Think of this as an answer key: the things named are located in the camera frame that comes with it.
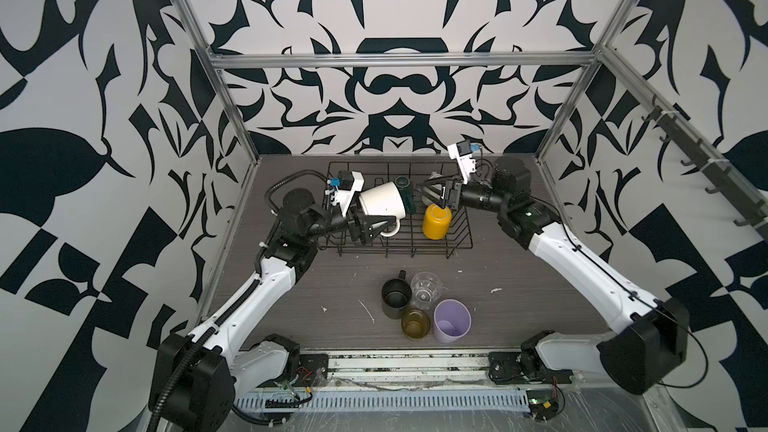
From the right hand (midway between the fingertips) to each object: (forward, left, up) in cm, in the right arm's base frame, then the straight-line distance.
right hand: (423, 186), depth 67 cm
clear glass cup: (-11, -2, -34) cm, 36 cm away
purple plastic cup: (-20, -8, -33) cm, 40 cm away
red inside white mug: (-5, +9, +2) cm, 10 cm away
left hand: (-3, +7, 0) cm, 8 cm away
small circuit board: (-38, -27, -36) cm, 59 cm away
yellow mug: (+6, -6, -24) cm, 25 cm away
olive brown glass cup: (-20, +1, -34) cm, 39 cm away
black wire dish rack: (+5, +1, -33) cm, 33 cm away
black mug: (-13, +6, -32) cm, 36 cm away
